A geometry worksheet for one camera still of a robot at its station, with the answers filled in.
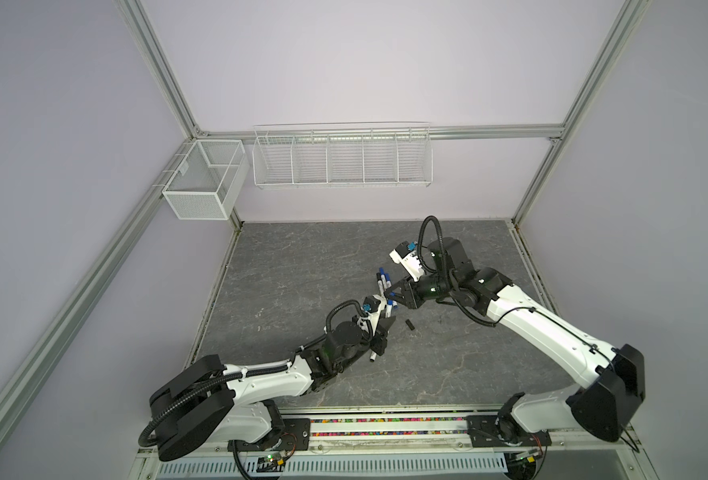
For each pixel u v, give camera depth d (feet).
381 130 3.15
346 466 5.17
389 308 2.42
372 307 2.15
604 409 1.28
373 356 2.84
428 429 2.48
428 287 2.11
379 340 2.22
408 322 3.07
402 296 2.24
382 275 3.38
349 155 3.24
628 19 2.32
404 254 2.16
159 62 2.51
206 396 1.36
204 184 3.08
